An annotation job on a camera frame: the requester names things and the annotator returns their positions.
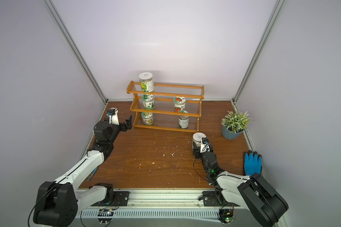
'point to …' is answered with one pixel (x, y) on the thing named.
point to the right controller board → (226, 215)
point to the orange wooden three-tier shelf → (164, 114)
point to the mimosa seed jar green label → (148, 101)
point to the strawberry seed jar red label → (179, 102)
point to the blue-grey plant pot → (229, 135)
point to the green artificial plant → (237, 122)
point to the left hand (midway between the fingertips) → (125, 114)
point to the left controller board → (105, 216)
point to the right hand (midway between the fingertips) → (200, 140)
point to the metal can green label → (183, 122)
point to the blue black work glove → (253, 162)
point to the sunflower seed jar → (148, 118)
